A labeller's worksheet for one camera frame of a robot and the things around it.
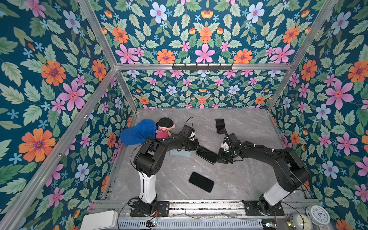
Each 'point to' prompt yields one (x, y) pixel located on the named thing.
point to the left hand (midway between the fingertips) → (203, 144)
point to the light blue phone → (183, 153)
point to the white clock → (317, 215)
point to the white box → (99, 220)
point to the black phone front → (201, 182)
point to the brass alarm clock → (295, 221)
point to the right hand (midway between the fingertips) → (214, 158)
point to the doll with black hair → (164, 126)
